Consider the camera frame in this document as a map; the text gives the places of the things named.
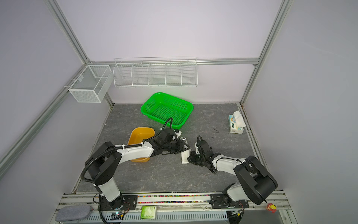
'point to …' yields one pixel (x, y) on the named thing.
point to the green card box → (148, 212)
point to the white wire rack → (155, 72)
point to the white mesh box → (92, 86)
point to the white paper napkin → (185, 154)
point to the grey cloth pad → (73, 213)
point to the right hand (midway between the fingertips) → (187, 159)
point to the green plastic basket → (160, 107)
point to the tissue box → (236, 123)
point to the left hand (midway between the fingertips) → (189, 151)
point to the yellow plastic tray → (137, 135)
